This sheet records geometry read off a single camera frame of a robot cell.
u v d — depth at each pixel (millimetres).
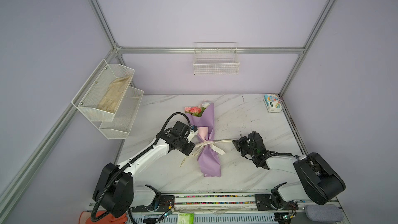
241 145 807
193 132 764
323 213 688
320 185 432
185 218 679
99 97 780
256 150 706
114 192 403
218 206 733
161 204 723
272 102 1083
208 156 819
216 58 966
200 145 852
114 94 802
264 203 732
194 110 1042
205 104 1040
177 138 611
